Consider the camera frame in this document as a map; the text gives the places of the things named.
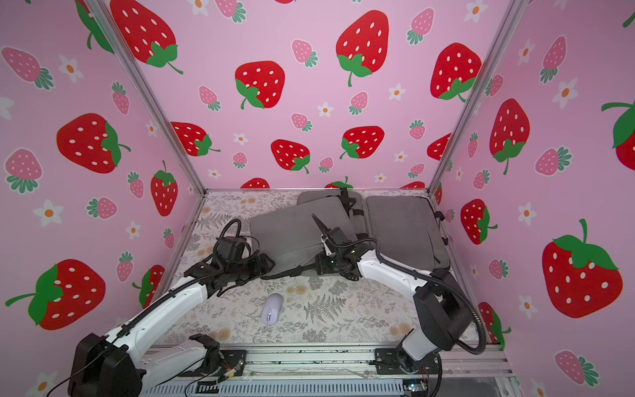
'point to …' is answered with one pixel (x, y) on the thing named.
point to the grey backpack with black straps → (352, 202)
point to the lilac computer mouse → (271, 308)
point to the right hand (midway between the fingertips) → (315, 268)
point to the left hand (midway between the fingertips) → (270, 266)
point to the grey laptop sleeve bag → (408, 231)
